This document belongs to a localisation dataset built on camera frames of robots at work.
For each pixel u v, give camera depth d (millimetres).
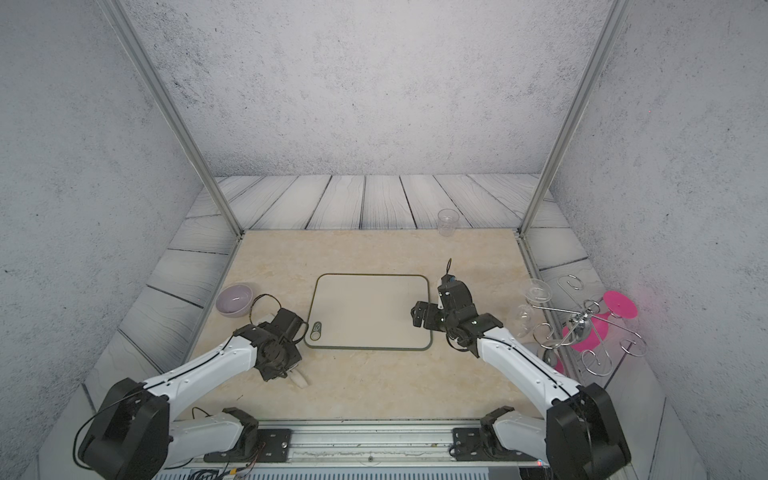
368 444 743
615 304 682
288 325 697
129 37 737
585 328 646
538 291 702
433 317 754
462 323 631
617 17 699
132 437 404
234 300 979
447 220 1211
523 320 768
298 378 819
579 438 396
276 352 635
